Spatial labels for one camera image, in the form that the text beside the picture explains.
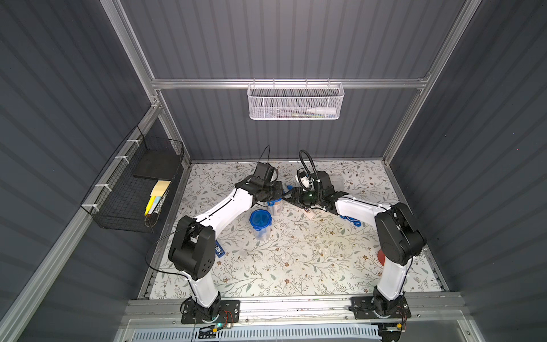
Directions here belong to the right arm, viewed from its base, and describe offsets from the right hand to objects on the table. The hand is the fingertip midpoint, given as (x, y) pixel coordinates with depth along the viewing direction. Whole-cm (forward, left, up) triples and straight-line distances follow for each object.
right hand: (286, 197), depth 88 cm
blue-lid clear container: (-1, +5, -6) cm, 8 cm away
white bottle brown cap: (+1, -11, -13) cm, 17 cm away
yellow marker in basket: (-11, +47, +13) cm, 50 cm away
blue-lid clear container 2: (-9, +10, -3) cm, 14 cm away
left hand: (+1, +1, +2) cm, 2 cm away
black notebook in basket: (+7, +51, +13) cm, 53 cm away
